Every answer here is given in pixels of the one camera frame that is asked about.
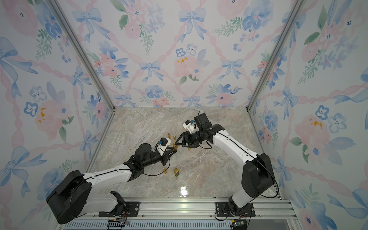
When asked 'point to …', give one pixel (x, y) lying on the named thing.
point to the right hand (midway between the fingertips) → (179, 143)
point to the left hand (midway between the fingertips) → (176, 148)
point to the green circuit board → (239, 224)
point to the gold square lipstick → (176, 172)
